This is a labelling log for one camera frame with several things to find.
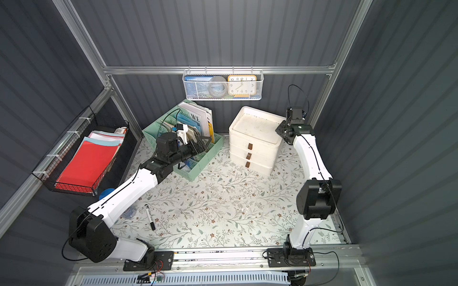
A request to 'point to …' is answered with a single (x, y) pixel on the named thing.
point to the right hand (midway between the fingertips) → (288, 130)
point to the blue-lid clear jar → (105, 192)
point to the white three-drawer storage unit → (254, 144)
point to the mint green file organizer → (196, 162)
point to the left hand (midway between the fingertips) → (204, 140)
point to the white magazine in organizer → (201, 114)
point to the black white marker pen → (151, 221)
